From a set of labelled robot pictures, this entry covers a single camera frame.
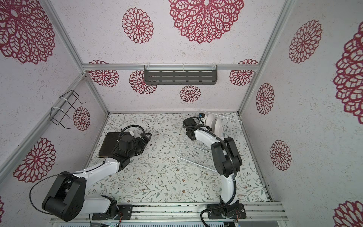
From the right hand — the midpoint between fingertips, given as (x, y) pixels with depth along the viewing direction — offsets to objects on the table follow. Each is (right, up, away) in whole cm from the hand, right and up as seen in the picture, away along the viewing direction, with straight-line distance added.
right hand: (208, 127), depth 95 cm
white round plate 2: (+7, 0, 0) cm, 7 cm away
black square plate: (-69, -10, +6) cm, 70 cm away
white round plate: (0, +5, 0) cm, 5 cm away
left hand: (-38, -8, -6) cm, 39 cm away
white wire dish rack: (-6, -16, +3) cm, 18 cm away
